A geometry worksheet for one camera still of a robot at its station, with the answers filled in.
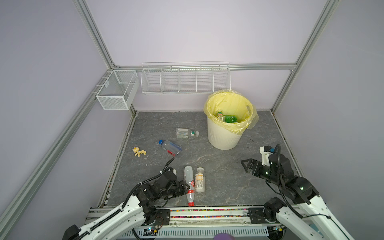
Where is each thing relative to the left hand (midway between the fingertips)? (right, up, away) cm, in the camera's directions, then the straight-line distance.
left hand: (184, 191), depth 77 cm
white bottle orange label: (+8, +5, +3) cm, 10 cm away
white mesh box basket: (-46, +58, +21) cm, 77 cm away
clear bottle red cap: (+3, +4, +4) cm, 6 cm away
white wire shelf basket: (-1, +66, +20) cm, 69 cm away
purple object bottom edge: (+20, -18, -7) cm, 28 cm away
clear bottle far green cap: (-3, +29, +23) cm, 37 cm away
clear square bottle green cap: (+21, +41, +17) cm, 49 cm away
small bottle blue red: (-9, +19, +19) cm, 29 cm away
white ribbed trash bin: (+21, +27, +10) cm, 36 cm away
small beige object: (-33, +19, +19) cm, 42 cm away
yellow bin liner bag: (+29, +49, +18) cm, 60 cm away
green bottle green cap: (+28, +39, +17) cm, 51 cm away
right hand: (+32, +15, -4) cm, 36 cm away
